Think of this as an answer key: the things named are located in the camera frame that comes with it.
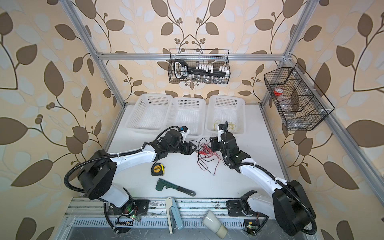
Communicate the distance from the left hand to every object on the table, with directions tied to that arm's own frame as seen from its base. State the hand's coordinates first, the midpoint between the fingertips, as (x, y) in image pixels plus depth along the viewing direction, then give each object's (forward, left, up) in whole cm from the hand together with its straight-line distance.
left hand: (195, 145), depth 84 cm
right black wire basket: (+12, -53, +22) cm, 59 cm away
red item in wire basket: (+23, -45, +20) cm, 54 cm away
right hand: (+4, -10, +2) cm, 11 cm away
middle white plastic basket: (+36, +7, -12) cm, 38 cm away
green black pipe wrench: (-18, +18, -12) cm, 28 cm away
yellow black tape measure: (-11, +21, -9) cm, 25 cm away
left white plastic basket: (+34, +36, -12) cm, 51 cm away
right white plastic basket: (+40, -19, -11) cm, 45 cm away
